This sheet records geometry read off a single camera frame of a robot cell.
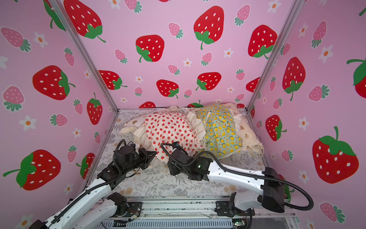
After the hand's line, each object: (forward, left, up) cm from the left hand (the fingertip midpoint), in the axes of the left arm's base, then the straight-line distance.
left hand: (159, 151), depth 76 cm
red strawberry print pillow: (+14, 0, +1) cm, 14 cm away
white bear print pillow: (+29, +21, -8) cm, 37 cm away
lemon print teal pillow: (+9, -36, 0) cm, 37 cm away
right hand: (-8, -6, -2) cm, 10 cm away
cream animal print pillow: (+15, -57, -10) cm, 60 cm away
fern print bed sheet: (-9, +3, -19) cm, 21 cm away
